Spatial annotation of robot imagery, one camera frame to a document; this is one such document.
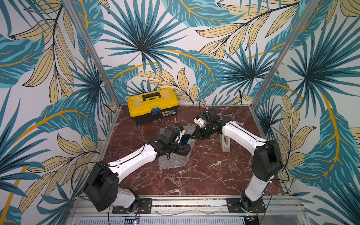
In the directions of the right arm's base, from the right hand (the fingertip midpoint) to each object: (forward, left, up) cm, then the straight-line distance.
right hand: (191, 137), depth 85 cm
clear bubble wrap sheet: (-8, +10, -14) cm, 19 cm away
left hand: (-7, +5, -2) cm, 9 cm away
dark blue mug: (+3, +3, -6) cm, 7 cm away
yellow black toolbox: (+27, +17, +3) cm, 32 cm away
